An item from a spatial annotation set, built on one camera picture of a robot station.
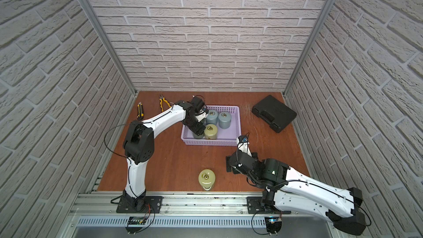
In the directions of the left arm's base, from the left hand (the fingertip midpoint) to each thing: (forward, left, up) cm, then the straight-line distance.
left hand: (199, 127), depth 93 cm
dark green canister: (-3, 0, -6) cm, 7 cm away
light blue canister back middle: (+6, -8, 0) cm, 10 cm away
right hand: (-22, -18, +10) cm, 31 cm away
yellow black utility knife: (+14, +40, -7) cm, 43 cm away
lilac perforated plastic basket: (-3, -16, -7) cm, 17 cm away
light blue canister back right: (+4, -15, +2) cm, 16 cm away
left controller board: (-44, +27, -11) cm, 52 cm away
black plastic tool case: (+11, -47, -1) cm, 49 cm away
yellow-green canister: (-4, -7, +1) cm, 8 cm away
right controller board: (-46, -34, -6) cm, 58 cm away
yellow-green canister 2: (-29, -5, +1) cm, 29 cm away
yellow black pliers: (+27, +29, -6) cm, 40 cm away
